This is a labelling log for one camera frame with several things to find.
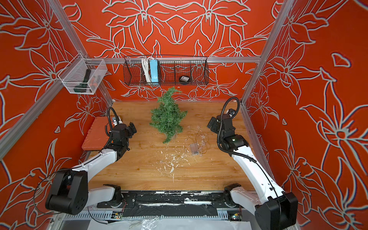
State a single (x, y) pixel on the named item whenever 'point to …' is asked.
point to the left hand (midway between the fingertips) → (124, 124)
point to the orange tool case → (99, 134)
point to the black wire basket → (165, 70)
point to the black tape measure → (184, 78)
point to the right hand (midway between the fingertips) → (214, 121)
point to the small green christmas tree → (167, 117)
